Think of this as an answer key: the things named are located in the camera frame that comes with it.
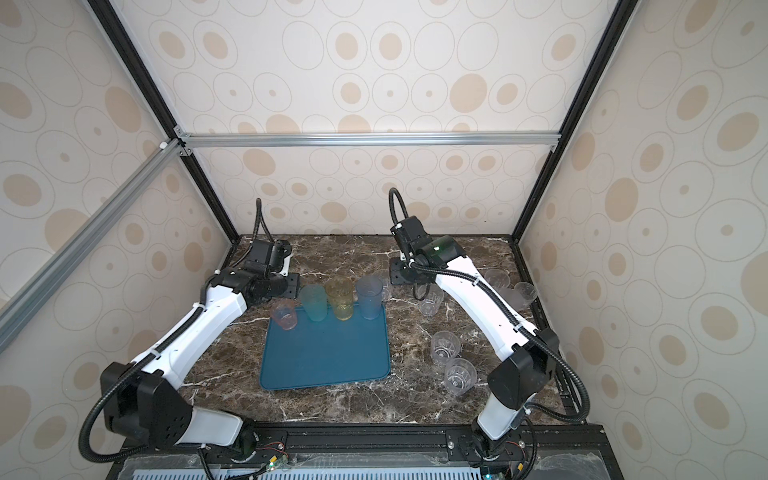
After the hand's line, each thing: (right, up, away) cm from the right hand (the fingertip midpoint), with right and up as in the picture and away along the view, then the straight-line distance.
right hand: (398, 274), depth 79 cm
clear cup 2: (+18, -29, +6) cm, 35 cm away
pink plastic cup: (-36, -12, +15) cm, 40 cm away
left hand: (-27, -1, +3) cm, 28 cm away
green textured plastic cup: (-27, -9, +16) cm, 32 cm away
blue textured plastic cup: (-9, -6, +16) cm, 19 cm away
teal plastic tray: (-30, -24, +11) cm, 40 cm away
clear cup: (+14, -22, +11) cm, 28 cm away
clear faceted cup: (+6, -4, -18) cm, 19 cm away
